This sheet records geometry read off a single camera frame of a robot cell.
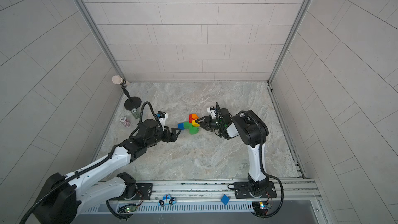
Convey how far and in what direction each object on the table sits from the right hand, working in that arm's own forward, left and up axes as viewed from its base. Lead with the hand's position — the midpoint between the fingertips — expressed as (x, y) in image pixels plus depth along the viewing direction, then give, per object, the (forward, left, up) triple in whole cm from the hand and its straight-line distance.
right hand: (198, 123), depth 91 cm
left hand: (-6, +11, +7) cm, 14 cm away
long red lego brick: (+3, +4, +2) cm, 6 cm away
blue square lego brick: (-1, +11, 0) cm, 11 cm away
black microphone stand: (+19, +43, +1) cm, 47 cm away
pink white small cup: (+2, +42, +4) cm, 43 cm away
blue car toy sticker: (-36, +15, -1) cm, 39 cm away
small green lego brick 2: (0, +7, 0) cm, 7 cm away
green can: (+8, +38, +3) cm, 39 cm away
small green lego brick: (-4, +3, -1) cm, 5 cm away
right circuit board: (-42, -27, -5) cm, 50 cm away
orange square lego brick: (+4, +2, +2) cm, 5 cm away
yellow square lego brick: (-1, +2, +2) cm, 3 cm away
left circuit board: (-39, +31, -1) cm, 50 cm away
